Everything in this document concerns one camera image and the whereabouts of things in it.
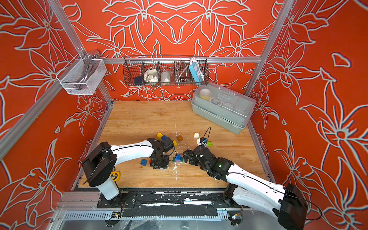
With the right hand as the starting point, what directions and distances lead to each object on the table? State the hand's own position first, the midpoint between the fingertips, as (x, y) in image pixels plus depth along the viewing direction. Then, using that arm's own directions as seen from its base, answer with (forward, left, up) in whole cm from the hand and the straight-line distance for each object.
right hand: (185, 156), depth 77 cm
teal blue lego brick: (0, +25, -10) cm, 27 cm away
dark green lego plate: (+2, +2, -10) cm, 10 cm away
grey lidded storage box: (+30, -23, +7) cm, 39 cm away
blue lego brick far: (+18, +15, -10) cm, 26 cm away
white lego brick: (+20, -8, -10) cm, 24 cm away
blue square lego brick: (+3, +5, -9) cm, 10 cm away
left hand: (-2, +11, -11) cm, 16 cm away
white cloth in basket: (+47, +23, +20) cm, 56 cm away
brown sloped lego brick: (+17, +4, -10) cm, 20 cm away
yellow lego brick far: (+19, +18, -10) cm, 28 cm away
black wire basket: (+56, +15, +18) cm, 61 cm away
